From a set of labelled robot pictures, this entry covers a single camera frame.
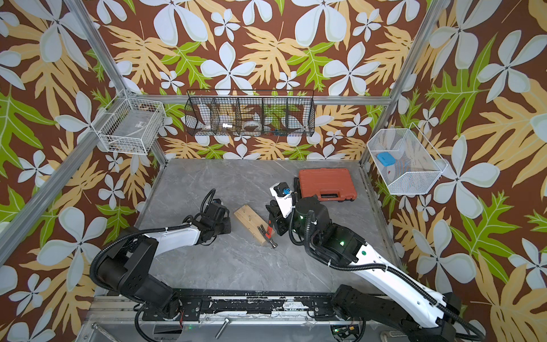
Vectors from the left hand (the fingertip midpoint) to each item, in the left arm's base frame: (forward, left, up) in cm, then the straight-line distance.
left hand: (228, 221), depth 95 cm
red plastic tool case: (+24, -52, -4) cm, 58 cm away
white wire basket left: (+25, +38, +33) cm, 56 cm away
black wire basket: (+40, -9, +30) cm, 51 cm away
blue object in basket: (+16, -67, +24) cm, 73 cm away
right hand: (-10, -18, +31) cm, 37 cm away
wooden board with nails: (-1, -11, +2) cm, 11 cm away
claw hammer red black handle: (-12, -18, +13) cm, 25 cm away
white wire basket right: (+12, -74, +25) cm, 79 cm away
